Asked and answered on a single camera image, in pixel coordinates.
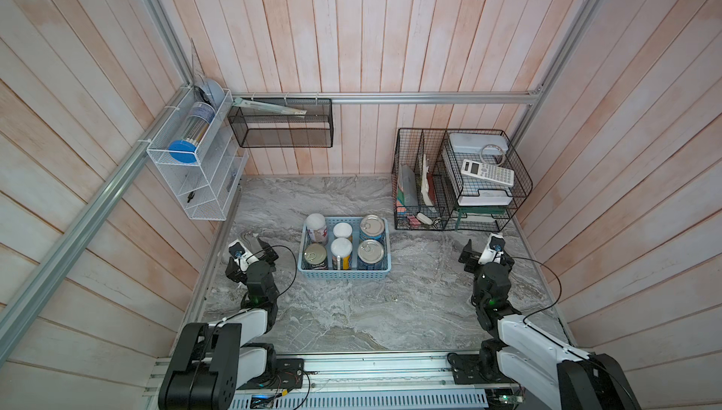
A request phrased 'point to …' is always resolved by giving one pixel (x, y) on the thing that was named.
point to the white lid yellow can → (343, 229)
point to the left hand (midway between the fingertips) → (249, 248)
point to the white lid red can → (316, 226)
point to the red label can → (316, 255)
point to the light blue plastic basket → (306, 272)
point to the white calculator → (490, 172)
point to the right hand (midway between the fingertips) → (485, 242)
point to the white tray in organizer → (478, 143)
